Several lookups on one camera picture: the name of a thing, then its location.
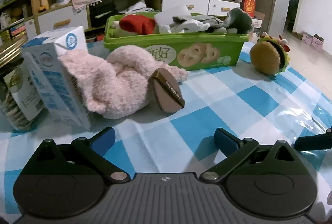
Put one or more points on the blue white milk carton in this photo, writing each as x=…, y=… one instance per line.
x=56, y=87

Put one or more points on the white sock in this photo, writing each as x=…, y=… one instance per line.
x=189, y=26

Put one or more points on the green plastic biscuit bin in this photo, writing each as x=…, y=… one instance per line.
x=191, y=51

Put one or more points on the red gift box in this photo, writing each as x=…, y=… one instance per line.
x=249, y=7

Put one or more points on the glass jar gold lid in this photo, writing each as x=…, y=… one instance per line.
x=21, y=103

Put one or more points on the wooden white tv cabinet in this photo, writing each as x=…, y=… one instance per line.
x=93, y=17

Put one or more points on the grey green towel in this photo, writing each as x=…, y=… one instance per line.
x=237, y=21

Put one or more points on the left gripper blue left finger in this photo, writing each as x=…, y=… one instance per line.
x=102, y=142

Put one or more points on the white foam block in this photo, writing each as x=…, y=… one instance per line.
x=164, y=19

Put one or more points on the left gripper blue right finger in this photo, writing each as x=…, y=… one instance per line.
x=226, y=142

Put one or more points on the hamburger plush toy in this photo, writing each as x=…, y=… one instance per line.
x=269, y=55

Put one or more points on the blue white checkered cloth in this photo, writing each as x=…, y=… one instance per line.
x=237, y=99

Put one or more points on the pink fluffy slipper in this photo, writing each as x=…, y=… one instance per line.
x=117, y=86

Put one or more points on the red santa plush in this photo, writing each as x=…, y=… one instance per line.
x=133, y=25

